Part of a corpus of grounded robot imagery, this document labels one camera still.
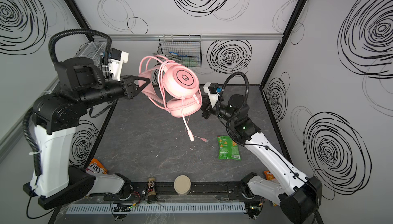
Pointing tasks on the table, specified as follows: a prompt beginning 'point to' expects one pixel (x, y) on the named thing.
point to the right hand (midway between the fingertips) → (192, 96)
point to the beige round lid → (182, 185)
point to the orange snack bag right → (268, 175)
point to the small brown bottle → (151, 194)
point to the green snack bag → (227, 149)
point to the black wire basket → (184, 49)
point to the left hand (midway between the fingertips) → (149, 81)
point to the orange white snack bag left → (95, 166)
